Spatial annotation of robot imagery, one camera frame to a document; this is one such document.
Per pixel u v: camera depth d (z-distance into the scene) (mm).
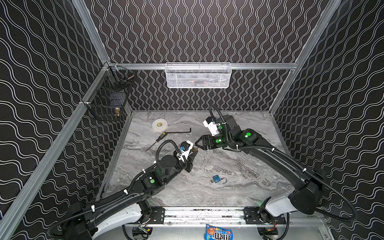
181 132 1088
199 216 764
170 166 526
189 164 615
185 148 586
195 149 705
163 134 1035
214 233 691
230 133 555
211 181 858
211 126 674
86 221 412
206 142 638
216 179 857
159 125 1129
